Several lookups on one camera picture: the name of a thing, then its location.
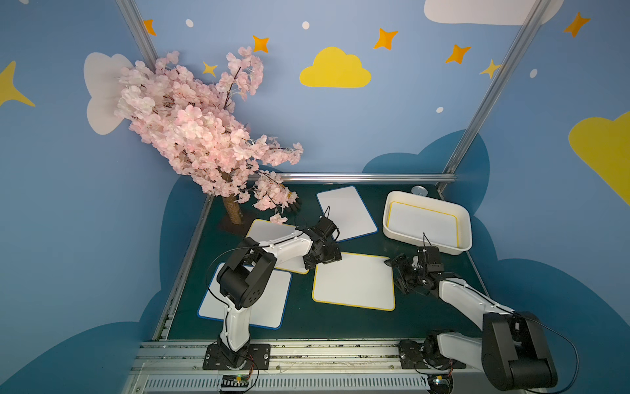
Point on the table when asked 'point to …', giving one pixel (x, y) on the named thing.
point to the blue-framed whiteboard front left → (271, 314)
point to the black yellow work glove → (293, 207)
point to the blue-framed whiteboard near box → (345, 209)
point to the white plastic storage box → (423, 222)
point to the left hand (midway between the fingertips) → (333, 259)
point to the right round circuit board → (440, 383)
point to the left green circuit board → (235, 381)
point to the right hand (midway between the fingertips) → (390, 266)
